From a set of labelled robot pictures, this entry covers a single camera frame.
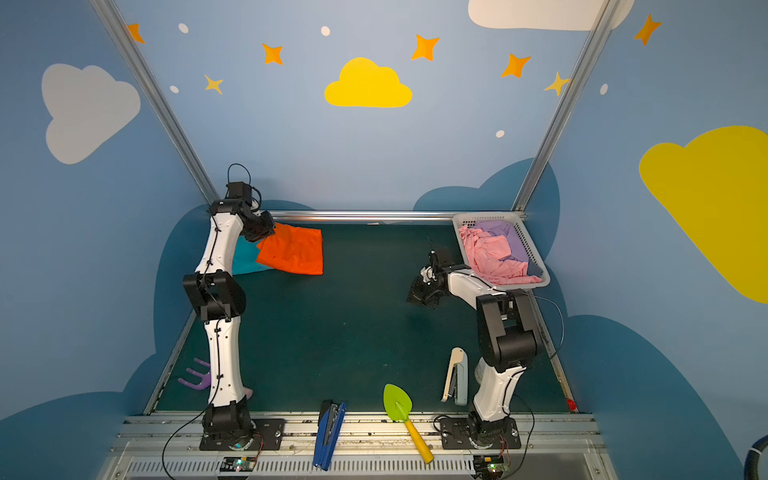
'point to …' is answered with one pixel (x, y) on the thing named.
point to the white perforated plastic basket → (537, 264)
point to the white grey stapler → (456, 386)
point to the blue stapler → (331, 419)
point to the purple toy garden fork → (198, 386)
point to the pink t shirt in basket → (486, 252)
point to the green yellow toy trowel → (399, 406)
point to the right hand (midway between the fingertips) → (409, 296)
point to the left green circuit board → (237, 463)
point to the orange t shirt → (293, 248)
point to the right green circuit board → (496, 467)
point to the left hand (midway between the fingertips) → (276, 228)
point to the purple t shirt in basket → (503, 228)
